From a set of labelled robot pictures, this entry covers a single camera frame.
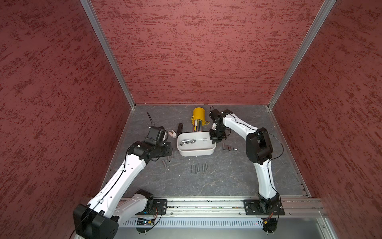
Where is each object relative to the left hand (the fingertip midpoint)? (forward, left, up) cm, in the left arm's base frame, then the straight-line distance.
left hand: (168, 152), depth 77 cm
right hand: (+12, -26, -11) cm, 31 cm away
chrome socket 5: (+6, 0, -15) cm, 16 cm away
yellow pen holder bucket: (+36, -17, -9) cm, 40 cm away
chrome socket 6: (+4, +3, -15) cm, 16 cm away
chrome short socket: (+17, -21, -14) cm, 30 cm away
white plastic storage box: (+14, -14, -15) cm, 25 cm away
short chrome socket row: (+11, -35, -15) cm, 40 cm away
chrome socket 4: (-3, -12, -16) cm, 20 cm away
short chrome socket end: (+11, -37, -14) cm, 41 cm away
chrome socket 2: (-2, -19, -15) cm, 25 cm away
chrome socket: (-1, -21, -15) cm, 26 cm away
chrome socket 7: (+13, -33, -16) cm, 39 cm away
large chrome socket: (+15, -7, -14) cm, 22 cm away
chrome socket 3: (-3, -15, -15) cm, 22 cm away
